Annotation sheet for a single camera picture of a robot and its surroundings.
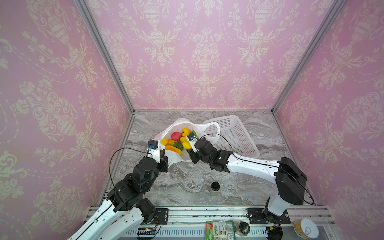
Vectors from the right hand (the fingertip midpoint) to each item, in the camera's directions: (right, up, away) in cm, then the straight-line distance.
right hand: (190, 148), depth 82 cm
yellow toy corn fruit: (-2, +3, -2) cm, 4 cm away
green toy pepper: (+3, +7, +4) cm, 9 cm away
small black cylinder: (+13, -18, -7) cm, 23 cm away
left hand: (-10, 0, -13) cm, 17 cm away
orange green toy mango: (-9, 0, +15) cm, 17 cm away
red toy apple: (-10, +5, +18) cm, 21 cm away
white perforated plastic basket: (+30, +4, +24) cm, 39 cm away
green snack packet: (+14, -36, -13) cm, 41 cm away
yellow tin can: (+52, -33, -16) cm, 64 cm away
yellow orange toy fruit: (-4, +8, +21) cm, 23 cm away
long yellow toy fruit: (-11, -3, +13) cm, 17 cm away
